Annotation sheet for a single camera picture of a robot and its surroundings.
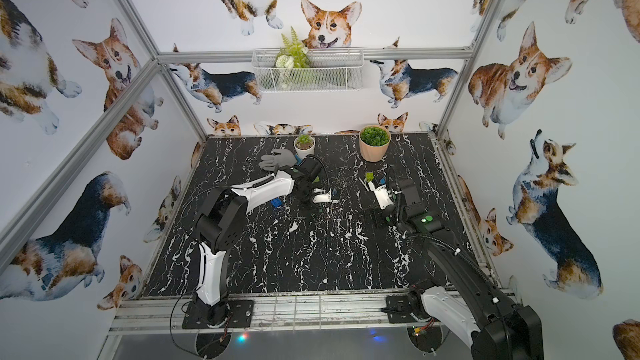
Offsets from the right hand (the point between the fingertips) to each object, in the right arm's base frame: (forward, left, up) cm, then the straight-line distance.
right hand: (368, 207), depth 79 cm
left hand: (+10, +17, -13) cm, 24 cm away
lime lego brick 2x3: (+21, -3, -14) cm, 26 cm away
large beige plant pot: (+32, -5, -5) cm, 33 cm away
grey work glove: (+32, +35, -13) cm, 49 cm away
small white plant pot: (+34, +24, -7) cm, 42 cm away
